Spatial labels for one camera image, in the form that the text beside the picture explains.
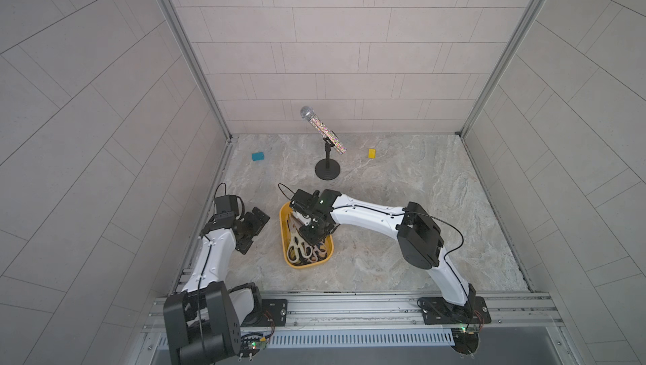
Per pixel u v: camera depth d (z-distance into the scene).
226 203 0.66
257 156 1.08
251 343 0.65
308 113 0.84
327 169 1.03
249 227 0.74
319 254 0.81
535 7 0.77
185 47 0.85
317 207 0.62
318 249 0.81
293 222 0.87
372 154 1.08
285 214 0.85
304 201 0.67
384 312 0.72
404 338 0.68
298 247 0.80
